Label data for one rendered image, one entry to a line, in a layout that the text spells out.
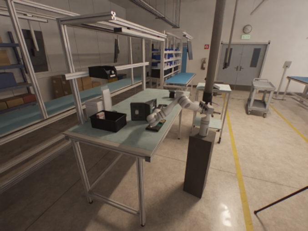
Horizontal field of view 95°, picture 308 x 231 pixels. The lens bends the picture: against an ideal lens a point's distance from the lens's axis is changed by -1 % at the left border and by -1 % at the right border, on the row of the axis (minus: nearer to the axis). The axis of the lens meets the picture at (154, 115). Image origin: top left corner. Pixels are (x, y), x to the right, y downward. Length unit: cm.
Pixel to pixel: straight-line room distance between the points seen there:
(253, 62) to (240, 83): 100
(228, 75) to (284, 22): 268
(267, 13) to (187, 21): 315
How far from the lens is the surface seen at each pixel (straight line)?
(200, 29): 799
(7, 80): 459
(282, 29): 830
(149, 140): 126
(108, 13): 125
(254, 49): 812
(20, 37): 214
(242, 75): 814
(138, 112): 156
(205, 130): 166
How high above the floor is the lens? 169
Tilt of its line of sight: 23 degrees down
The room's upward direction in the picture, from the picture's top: straight up
